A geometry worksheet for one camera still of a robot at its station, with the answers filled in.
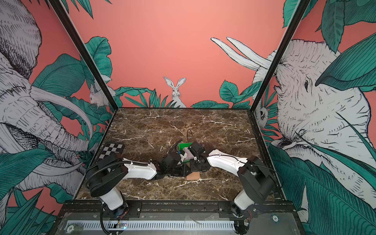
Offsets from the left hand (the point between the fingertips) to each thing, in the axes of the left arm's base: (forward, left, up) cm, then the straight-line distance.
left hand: (194, 171), depth 84 cm
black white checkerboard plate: (+15, +53, -1) cm, 55 cm away
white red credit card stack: (+8, +4, +5) cm, 10 cm away
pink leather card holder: (-3, 0, -1) cm, 3 cm away
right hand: (+3, +1, 0) cm, 3 cm away
